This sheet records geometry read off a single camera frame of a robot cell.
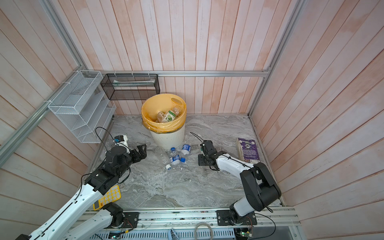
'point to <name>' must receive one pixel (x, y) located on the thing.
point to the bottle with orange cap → (177, 111)
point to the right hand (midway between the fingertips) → (203, 158)
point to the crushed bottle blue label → (175, 158)
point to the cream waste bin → (168, 140)
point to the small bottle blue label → (186, 149)
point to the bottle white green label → (170, 116)
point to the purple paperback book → (247, 149)
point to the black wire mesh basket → (131, 86)
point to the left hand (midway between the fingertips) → (139, 150)
